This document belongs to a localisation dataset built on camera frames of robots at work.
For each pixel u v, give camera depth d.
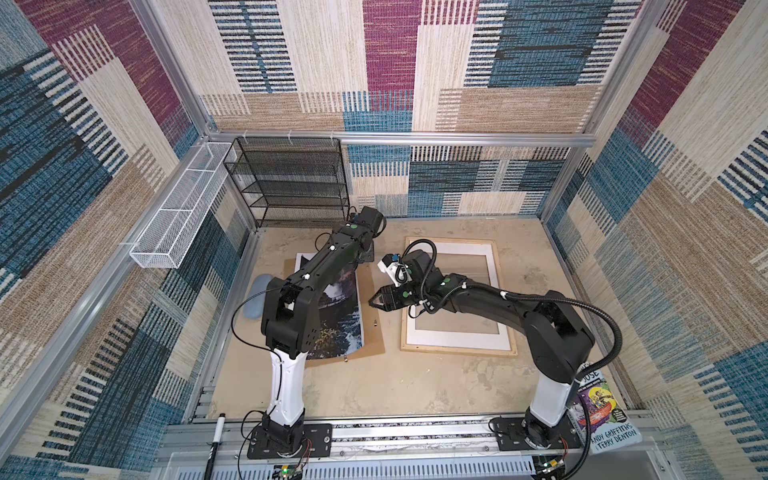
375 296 0.81
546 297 0.52
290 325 0.53
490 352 0.85
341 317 0.91
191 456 0.72
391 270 0.80
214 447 0.72
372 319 0.89
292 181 1.10
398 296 0.76
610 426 0.73
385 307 0.77
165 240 0.70
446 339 0.86
